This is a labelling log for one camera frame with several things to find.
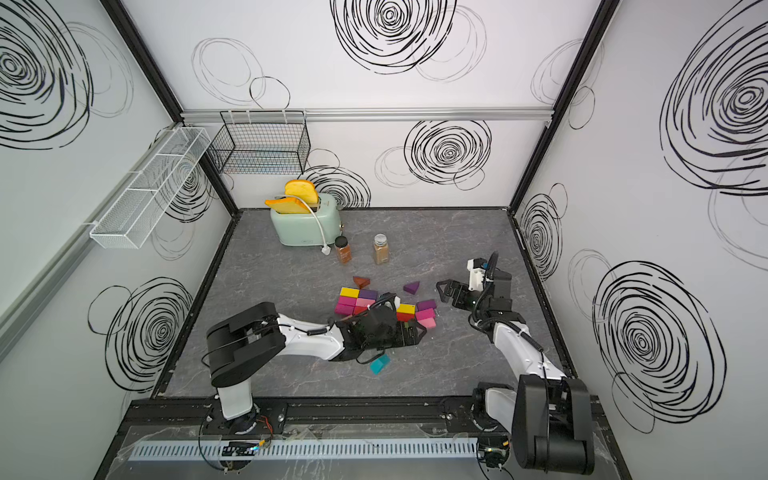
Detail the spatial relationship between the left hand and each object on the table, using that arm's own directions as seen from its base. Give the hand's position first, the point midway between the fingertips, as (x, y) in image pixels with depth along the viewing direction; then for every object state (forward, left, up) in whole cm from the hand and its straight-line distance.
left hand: (418, 335), depth 84 cm
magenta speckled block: (+9, +22, -3) cm, 24 cm away
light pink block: (+11, +17, -3) cm, 21 cm away
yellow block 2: (+10, +3, -3) cm, 10 cm away
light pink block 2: (+5, -3, -3) cm, 6 cm away
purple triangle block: (+18, +1, -4) cm, 18 cm away
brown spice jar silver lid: (+28, +12, +4) cm, 30 cm away
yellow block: (+15, +22, -4) cm, 27 cm away
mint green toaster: (+32, +38, +7) cm, 51 cm away
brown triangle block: (+19, +18, -4) cm, 27 cm away
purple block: (+15, +15, -5) cm, 22 cm away
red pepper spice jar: (+28, +24, +3) cm, 37 cm away
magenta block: (+8, -3, -3) cm, 9 cm away
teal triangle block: (-8, +11, -2) cm, 14 cm away
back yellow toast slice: (+42, +39, +16) cm, 59 cm away
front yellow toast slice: (+37, +42, +14) cm, 58 cm away
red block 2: (+6, +4, -3) cm, 8 cm away
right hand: (+12, -10, +6) cm, 16 cm away
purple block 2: (+11, -4, -4) cm, 13 cm away
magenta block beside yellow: (+13, +22, -5) cm, 26 cm away
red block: (+9, +18, -3) cm, 20 cm away
